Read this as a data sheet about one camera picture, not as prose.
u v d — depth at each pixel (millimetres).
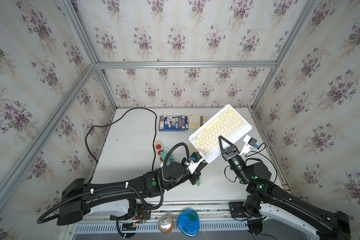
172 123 1073
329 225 435
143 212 720
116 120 1110
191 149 684
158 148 930
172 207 763
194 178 562
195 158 527
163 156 855
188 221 628
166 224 613
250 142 580
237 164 567
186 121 1103
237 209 732
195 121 1101
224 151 598
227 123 635
